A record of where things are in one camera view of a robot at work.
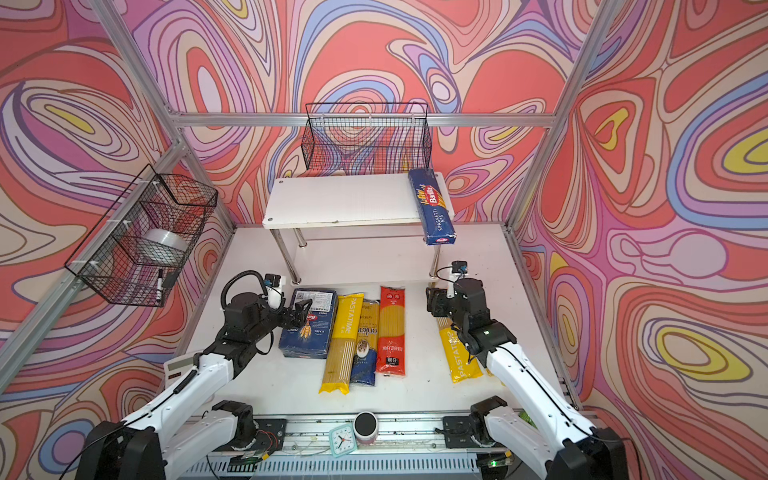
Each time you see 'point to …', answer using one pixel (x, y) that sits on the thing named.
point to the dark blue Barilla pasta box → (314, 337)
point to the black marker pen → (159, 285)
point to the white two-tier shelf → (355, 227)
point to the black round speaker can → (365, 426)
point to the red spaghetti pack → (391, 331)
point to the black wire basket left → (141, 247)
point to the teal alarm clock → (343, 440)
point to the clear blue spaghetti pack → (365, 357)
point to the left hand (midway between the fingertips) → (300, 298)
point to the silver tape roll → (167, 237)
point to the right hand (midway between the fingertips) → (439, 296)
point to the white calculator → (174, 369)
